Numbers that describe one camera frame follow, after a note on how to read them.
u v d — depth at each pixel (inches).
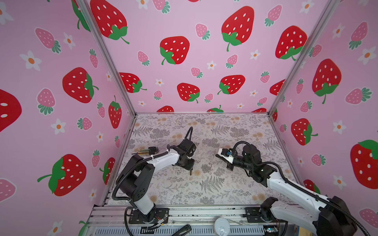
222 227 26.1
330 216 15.7
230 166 26.5
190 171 35.4
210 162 37.4
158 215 28.9
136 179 18.0
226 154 25.1
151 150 38.4
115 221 28.8
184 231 26.2
